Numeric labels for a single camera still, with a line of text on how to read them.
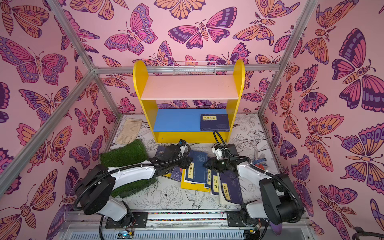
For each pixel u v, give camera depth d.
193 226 0.73
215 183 0.83
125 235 0.72
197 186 0.80
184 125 0.92
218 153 0.82
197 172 0.84
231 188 0.82
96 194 0.43
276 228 0.70
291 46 0.82
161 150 0.92
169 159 0.67
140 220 0.75
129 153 0.97
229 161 0.70
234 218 0.73
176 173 0.83
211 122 0.95
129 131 1.12
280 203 0.42
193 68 0.92
